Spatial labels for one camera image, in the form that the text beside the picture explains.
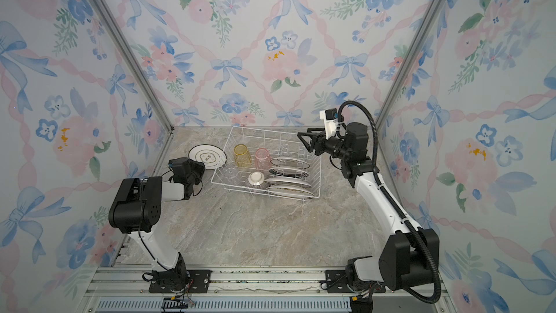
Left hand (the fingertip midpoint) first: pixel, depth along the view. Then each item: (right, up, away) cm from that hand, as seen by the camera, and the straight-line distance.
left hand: (205, 159), depth 100 cm
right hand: (+43, +11, -25) cm, 51 cm away
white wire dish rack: (+35, +7, +10) cm, 37 cm away
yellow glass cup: (+18, 0, -2) cm, 18 cm away
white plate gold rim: (+39, -1, -4) cm, 39 cm away
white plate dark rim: (+1, +1, +7) cm, 7 cm away
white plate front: (+38, -13, -12) cm, 42 cm away
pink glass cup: (+27, 0, -5) cm, 27 cm away
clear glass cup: (+15, -6, -11) cm, 19 cm away
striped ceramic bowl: (+24, -8, -7) cm, 27 cm away
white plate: (+37, -7, -20) cm, 43 cm away
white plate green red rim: (+38, -5, -5) cm, 39 cm away
